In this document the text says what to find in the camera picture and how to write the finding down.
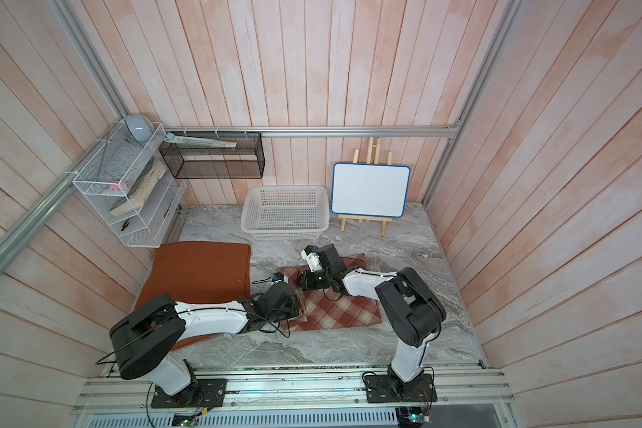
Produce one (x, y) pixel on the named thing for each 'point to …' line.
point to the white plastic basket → (285, 212)
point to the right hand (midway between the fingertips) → (296, 281)
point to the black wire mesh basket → (245, 160)
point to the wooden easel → (373, 149)
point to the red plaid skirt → (322, 309)
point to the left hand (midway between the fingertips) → (300, 310)
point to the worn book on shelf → (153, 173)
